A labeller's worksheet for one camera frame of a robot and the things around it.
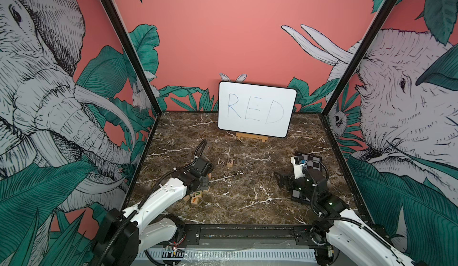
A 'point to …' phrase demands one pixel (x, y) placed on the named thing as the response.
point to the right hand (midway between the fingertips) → (281, 168)
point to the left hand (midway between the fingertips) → (202, 179)
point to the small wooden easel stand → (251, 136)
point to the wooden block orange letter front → (194, 200)
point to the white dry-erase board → (256, 109)
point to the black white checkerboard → (312, 161)
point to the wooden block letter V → (198, 194)
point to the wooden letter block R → (230, 163)
